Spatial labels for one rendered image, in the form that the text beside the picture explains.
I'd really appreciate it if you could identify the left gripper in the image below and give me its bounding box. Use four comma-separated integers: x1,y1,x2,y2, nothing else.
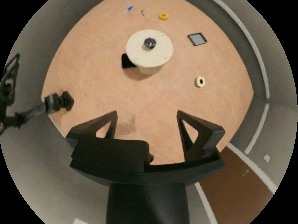
0,54,20,120

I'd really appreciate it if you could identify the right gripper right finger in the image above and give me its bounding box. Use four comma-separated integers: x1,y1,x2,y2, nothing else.
176,110,226,162

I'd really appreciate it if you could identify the yellow tape roll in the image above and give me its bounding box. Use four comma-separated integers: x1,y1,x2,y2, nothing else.
158,13,168,21

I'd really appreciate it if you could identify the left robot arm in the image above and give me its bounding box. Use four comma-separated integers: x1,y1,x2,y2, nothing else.
0,92,73,136

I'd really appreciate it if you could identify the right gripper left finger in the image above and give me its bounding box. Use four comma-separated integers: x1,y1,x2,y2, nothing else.
69,110,118,139

